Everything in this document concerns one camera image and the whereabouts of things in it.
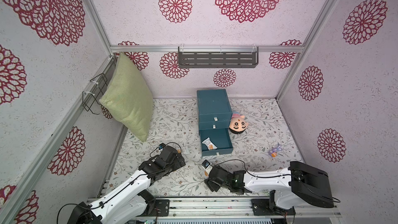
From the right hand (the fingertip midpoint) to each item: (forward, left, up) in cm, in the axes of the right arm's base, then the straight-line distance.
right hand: (206, 176), depth 82 cm
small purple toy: (+15, -39, +1) cm, 41 cm away
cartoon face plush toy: (+30, -19, +6) cm, 36 cm away
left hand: (+5, +16, +4) cm, 17 cm away
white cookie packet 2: (+14, +12, 0) cm, 19 cm away
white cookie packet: (+17, -2, +1) cm, 18 cm away
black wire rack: (+37, +56, +35) cm, 76 cm away
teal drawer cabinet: (+26, -4, +17) cm, 31 cm away
